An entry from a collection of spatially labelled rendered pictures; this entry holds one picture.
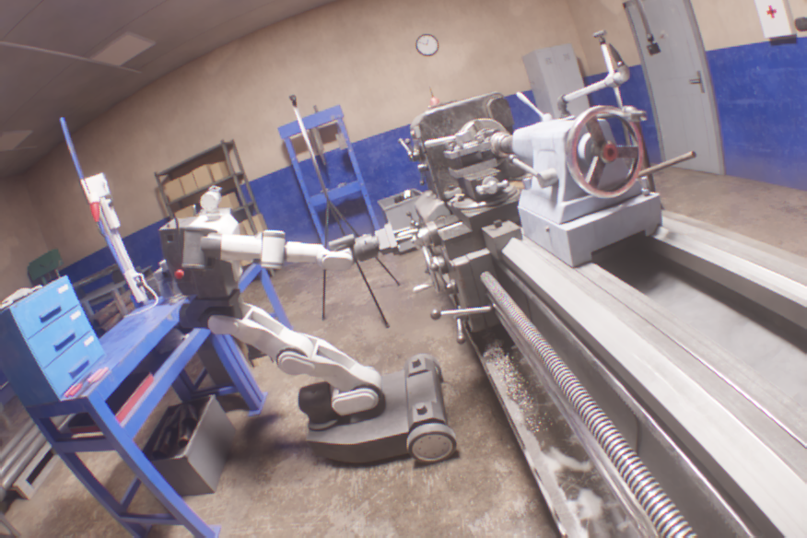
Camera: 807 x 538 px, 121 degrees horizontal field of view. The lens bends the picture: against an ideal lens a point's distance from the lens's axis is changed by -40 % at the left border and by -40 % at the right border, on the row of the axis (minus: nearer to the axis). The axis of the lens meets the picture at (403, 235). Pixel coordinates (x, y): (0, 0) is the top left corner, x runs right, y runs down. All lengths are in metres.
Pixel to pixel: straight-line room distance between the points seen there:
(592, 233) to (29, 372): 1.95
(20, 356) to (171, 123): 4.93
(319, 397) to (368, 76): 4.44
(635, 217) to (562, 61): 4.63
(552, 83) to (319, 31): 3.27
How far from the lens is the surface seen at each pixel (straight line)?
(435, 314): 1.29
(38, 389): 1.76
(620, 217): 1.02
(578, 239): 0.96
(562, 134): 0.98
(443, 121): 2.07
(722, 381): 0.63
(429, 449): 1.63
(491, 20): 5.88
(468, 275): 1.31
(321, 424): 1.83
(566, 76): 5.55
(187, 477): 2.14
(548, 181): 1.00
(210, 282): 1.56
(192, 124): 5.99
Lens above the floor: 1.26
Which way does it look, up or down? 15 degrees down
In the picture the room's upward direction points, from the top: 19 degrees counter-clockwise
